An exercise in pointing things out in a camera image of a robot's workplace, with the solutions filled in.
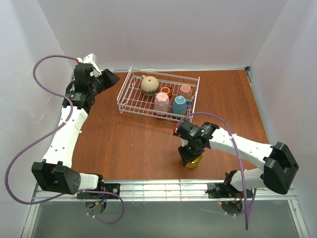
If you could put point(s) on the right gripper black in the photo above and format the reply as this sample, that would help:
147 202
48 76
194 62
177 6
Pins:
189 153

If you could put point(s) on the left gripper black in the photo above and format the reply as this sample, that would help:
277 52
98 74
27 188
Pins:
104 81

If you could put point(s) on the yellow enamel mug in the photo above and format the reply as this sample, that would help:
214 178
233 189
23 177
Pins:
194 163

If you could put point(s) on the beige round mug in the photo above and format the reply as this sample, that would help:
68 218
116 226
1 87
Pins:
149 85

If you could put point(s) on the blue floral mug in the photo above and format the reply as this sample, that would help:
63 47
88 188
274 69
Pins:
180 105

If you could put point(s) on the white mug pink handle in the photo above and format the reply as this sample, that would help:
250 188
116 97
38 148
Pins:
161 105

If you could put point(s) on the pink floral mug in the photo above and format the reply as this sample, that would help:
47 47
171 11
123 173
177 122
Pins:
185 91

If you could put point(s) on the dark brown glazed mug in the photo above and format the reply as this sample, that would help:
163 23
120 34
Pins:
167 90

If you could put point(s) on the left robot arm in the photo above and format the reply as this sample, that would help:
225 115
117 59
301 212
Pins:
54 172

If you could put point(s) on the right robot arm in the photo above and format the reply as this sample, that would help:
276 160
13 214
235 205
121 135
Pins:
275 169

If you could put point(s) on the white wire dish rack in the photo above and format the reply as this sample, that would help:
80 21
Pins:
131 99

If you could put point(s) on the aluminium front rail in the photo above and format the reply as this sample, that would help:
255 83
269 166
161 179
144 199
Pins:
168 190

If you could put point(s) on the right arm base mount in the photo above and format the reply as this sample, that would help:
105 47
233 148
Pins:
230 198

